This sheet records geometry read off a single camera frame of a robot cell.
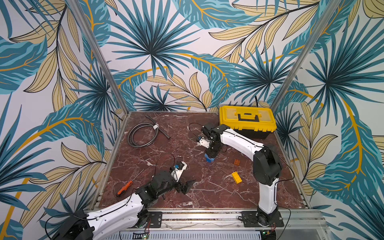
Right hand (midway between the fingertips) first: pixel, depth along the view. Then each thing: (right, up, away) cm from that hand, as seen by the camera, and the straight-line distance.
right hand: (212, 153), depth 91 cm
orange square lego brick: (+16, -6, +2) cm, 17 cm away
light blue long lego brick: (-2, -4, 0) cm, 4 cm away
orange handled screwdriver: (-50, -18, -10) cm, 54 cm away
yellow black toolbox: (+28, +19, +2) cm, 34 cm away
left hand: (-14, -11, -12) cm, 21 cm away
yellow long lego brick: (+13, -13, -5) cm, 20 cm away
